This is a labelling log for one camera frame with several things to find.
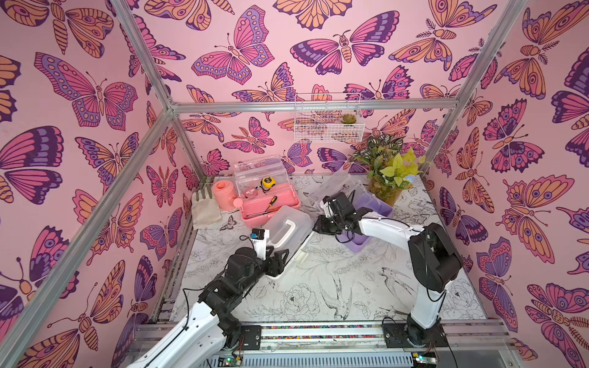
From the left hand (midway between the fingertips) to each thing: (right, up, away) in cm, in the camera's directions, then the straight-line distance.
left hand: (283, 248), depth 76 cm
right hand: (+12, +6, +15) cm, 20 cm away
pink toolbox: (-11, +21, +30) cm, 38 cm away
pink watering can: (-27, +19, +24) cm, 40 cm away
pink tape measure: (-16, +19, +26) cm, 36 cm away
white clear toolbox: (+2, +6, +8) cm, 10 cm away
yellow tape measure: (-9, +24, +30) cm, 39 cm away
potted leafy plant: (+43, +28, +15) cm, 53 cm away
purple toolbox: (+33, +17, +27) cm, 46 cm away
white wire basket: (+19, +50, +30) cm, 61 cm away
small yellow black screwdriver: (-8, +14, +33) cm, 37 cm away
